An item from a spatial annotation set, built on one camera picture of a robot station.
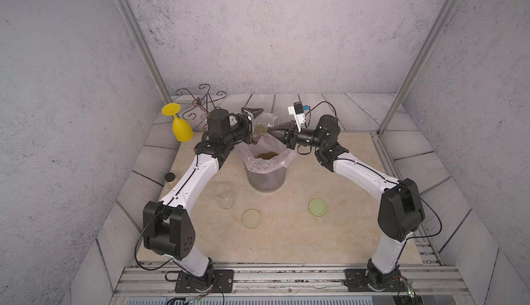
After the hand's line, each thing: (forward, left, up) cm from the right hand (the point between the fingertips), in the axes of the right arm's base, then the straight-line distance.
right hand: (268, 133), depth 69 cm
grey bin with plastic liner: (-4, +1, -11) cm, 11 cm away
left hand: (+8, 0, 0) cm, 8 cm away
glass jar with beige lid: (-4, +20, -35) cm, 41 cm away
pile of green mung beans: (+15, +2, -30) cm, 34 cm away
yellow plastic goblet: (+16, +38, -14) cm, 44 cm away
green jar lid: (-8, -20, -38) cm, 43 cm away
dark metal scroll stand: (+25, +30, -6) cm, 40 cm away
